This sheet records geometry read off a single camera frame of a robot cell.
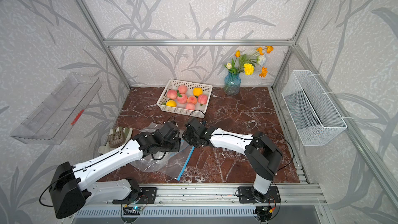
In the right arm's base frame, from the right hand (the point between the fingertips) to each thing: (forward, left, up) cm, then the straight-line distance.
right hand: (181, 136), depth 84 cm
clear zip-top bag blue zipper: (-13, +5, -10) cm, 17 cm away
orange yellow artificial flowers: (+38, -39, +19) cm, 58 cm away
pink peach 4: (+31, -3, -5) cm, 31 cm away
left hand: (-6, -1, +1) cm, 6 cm away
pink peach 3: (+29, -11, -4) cm, 32 cm away
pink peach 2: (+30, +3, -4) cm, 30 cm away
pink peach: (+34, +11, -3) cm, 36 cm away
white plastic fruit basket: (+20, -9, -5) cm, 22 cm away
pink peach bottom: (+24, -3, -4) cm, 24 cm away
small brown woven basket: (+2, +40, -7) cm, 40 cm away
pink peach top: (+40, +4, -4) cm, 40 cm away
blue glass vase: (+41, -32, 0) cm, 52 cm away
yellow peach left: (+27, +10, -4) cm, 29 cm away
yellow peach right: (+38, -7, -4) cm, 38 cm away
